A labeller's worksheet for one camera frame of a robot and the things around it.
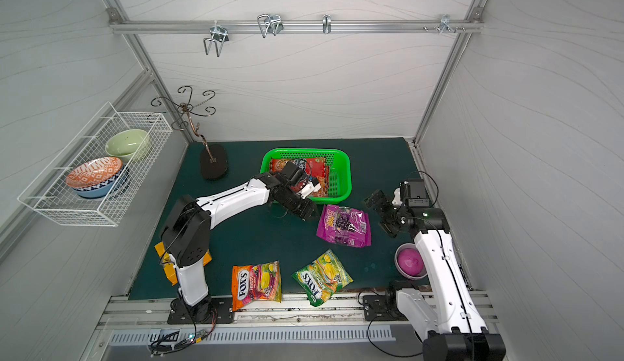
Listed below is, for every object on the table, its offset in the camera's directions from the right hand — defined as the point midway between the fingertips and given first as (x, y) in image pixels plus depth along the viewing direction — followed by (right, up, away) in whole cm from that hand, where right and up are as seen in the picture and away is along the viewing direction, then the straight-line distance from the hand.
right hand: (371, 209), depth 76 cm
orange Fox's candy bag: (-35, -23, 0) cm, 42 cm away
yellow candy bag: (-66, -19, +1) cm, 69 cm away
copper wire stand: (-66, +16, +34) cm, 76 cm away
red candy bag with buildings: (-34, +13, +24) cm, 44 cm away
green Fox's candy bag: (-16, -23, 0) cm, 28 cm away
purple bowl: (+12, -17, 0) cm, 21 cm away
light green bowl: (-76, +21, -4) cm, 79 cm away
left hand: (-18, -4, +7) cm, 20 cm away
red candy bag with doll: (-17, +12, +26) cm, 33 cm away
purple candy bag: (-7, -8, +10) cm, 15 cm away
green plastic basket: (-8, +14, +27) cm, 32 cm away
